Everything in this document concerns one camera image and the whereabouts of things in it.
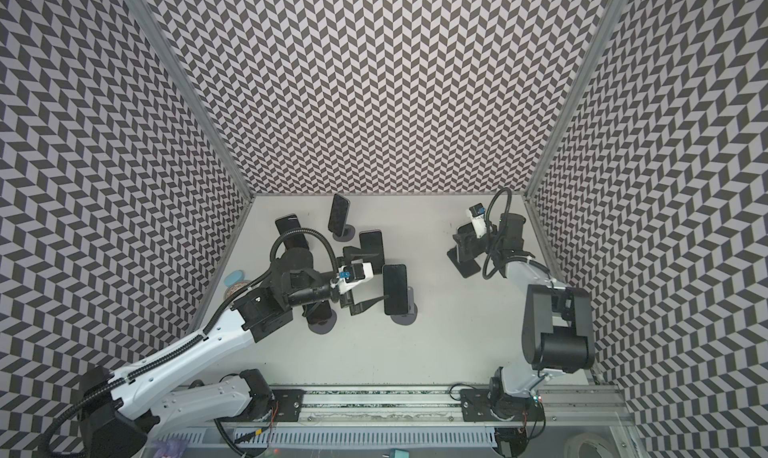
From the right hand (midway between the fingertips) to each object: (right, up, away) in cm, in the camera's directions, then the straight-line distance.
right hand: (465, 236), depth 92 cm
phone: (-2, -2, -10) cm, 11 cm away
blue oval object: (-71, -12, -2) cm, 73 cm away
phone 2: (-22, -13, -11) cm, 28 cm away
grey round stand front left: (-41, -25, -10) cm, 49 cm away
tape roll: (-71, -16, -4) cm, 73 cm away
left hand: (-25, -7, -26) cm, 37 cm away
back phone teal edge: (-40, +7, +4) cm, 41 cm away
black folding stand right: (+2, -11, +5) cm, 12 cm away
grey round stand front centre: (-18, -23, -8) cm, 31 cm away
